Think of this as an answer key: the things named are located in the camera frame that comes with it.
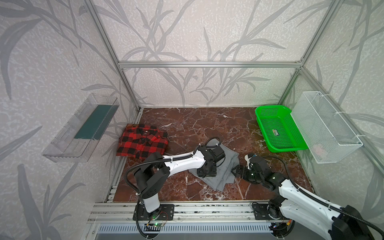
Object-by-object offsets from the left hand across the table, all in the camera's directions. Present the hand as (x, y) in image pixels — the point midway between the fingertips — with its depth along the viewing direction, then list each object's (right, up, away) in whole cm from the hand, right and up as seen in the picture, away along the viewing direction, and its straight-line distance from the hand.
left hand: (213, 171), depth 83 cm
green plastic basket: (+50, +22, +25) cm, 60 cm away
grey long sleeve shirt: (+6, -2, +1) cm, 7 cm away
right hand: (+13, +2, +1) cm, 13 cm away
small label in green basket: (+46, +21, +22) cm, 55 cm away
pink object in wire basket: (+52, +15, -10) cm, 55 cm away
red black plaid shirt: (-47, +16, +10) cm, 50 cm away
